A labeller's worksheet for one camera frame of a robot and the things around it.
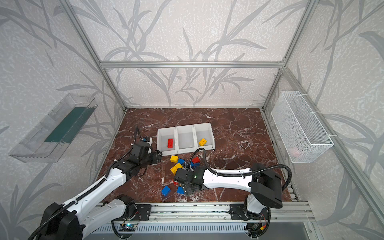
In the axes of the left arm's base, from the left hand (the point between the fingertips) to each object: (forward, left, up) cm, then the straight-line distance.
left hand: (161, 149), depth 85 cm
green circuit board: (-36, +12, -12) cm, 40 cm away
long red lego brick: (+9, -3, -9) cm, 13 cm away
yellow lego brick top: (-2, -6, -9) cm, 11 cm away
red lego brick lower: (-16, -9, -10) cm, 20 cm away
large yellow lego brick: (-9, -8, -7) cm, 14 cm away
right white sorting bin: (+15, -25, -9) cm, 30 cm away
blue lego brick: (-2, -11, -10) cm, 15 cm away
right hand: (-16, -18, -6) cm, 25 cm away
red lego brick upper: (0, -20, -14) cm, 24 cm away
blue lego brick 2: (-20, -5, -8) cm, 22 cm away
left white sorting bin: (+16, +3, -9) cm, 18 cm away
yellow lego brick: (+11, -24, -9) cm, 28 cm away
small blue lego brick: (-5, -20, -10) cm, 23 cm away
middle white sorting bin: (+15, -12, -13) cm, 23 cm away
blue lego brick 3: (-4, -17, -13) cm, 22 cm away
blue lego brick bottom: (-19, -12, -10) cm, 25 cm away
